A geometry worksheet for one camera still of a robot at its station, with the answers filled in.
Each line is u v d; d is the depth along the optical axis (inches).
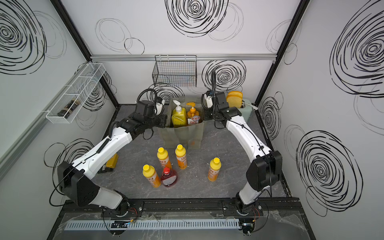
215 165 26.7
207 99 29.1
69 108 26.2
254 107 38.1
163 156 28.2
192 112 34.4
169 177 27.5
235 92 37.0
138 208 29.1
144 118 23.0
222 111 23.0
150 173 25.9
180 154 28.5
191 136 30.5
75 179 15.7
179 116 34.8
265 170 17.0
